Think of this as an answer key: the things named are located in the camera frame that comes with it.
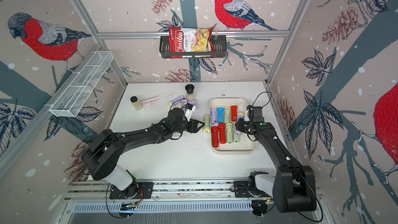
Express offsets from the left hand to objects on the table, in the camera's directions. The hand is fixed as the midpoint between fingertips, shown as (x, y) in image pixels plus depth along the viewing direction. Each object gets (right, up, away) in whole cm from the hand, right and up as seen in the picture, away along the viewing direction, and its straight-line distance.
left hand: (204, 121), depth 84 cm
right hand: (+20, -2, +4) cm, 20 cm away
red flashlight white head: (+21, +6, +18) cm, 28 cm away
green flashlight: (+1, -5, +6) cm, 8 cm away
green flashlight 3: (+15, -5, +9) cm, 19 cm away
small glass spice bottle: (-45, +9, +17) cm, 49 cm away
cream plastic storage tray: (+25, -15, +4) cm, 29 cm away
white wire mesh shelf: (-63, +20, -5) cm, 67 cm away
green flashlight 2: (+15, +3, +15) cm, 21 cm away
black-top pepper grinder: (-10, +18, +18) cm, 27 cm away
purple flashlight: (-8, +10, +23) cm, 26 cm away
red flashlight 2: (+11, -8, +7) cm, 15 cm away
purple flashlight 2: (+22, +3, +2) cm, 22 cm away
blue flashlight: (+11, +2, +17) cm, 20 cm away
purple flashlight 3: (+6, +1, +12) cm, 14 cm away
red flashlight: (+6, -7, +7) cm, 11 cm away
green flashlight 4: (+19, -11, +4) cm, 22 cm away
